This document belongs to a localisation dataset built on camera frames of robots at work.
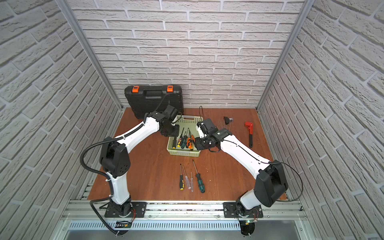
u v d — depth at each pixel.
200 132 0.67
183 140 0.97
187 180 0.83
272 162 0.44
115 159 0.49
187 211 0.75
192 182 0.82
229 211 0.74
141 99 0.95
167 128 0.75
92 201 0.65
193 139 1.00
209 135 0.62
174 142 0.97
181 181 0.82
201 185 0.79
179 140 0.98
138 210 0.73
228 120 1.10
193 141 0.97
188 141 0.97
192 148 0.95
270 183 0.42
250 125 1.08
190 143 0.95
